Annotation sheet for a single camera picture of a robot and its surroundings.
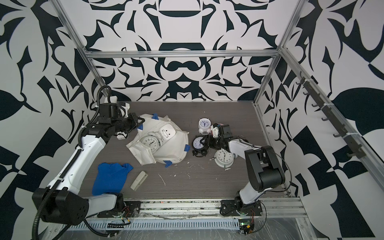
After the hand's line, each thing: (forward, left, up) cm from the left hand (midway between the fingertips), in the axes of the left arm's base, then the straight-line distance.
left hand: (143, 117), depth 77 cm
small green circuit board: (-46, -48, -27) cm, 72 cm away
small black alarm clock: (-8, -29, -23) cm, 38 cm away
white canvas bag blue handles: (-7, -14, -23) cm, 28 cm away
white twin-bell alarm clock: (-3, -1, -20) cm, 20 cm away
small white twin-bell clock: (+11, -34, -23) cm, 43 cm away
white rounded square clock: (+4, -9, -20) cm, 23 cm away
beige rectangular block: (-24, +4, -23) cm, 34 cm away
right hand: (-2, -33, -21) cm, 39 cm away
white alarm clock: (-15, -43, -22) cm, 51 cm away
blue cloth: (-22, +20, -24) cm, 38 cm away
